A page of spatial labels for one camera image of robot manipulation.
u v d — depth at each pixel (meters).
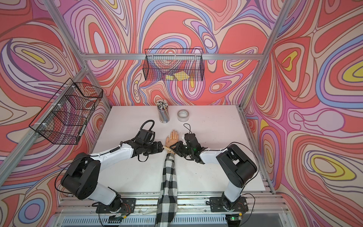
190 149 0.72
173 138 0.98
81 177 0.44
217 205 0.72
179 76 0.91
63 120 0.73
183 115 1.14
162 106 0.96
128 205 0.73
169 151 0.89
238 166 0.47
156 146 0.82
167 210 0.68
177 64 0.96
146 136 0.72
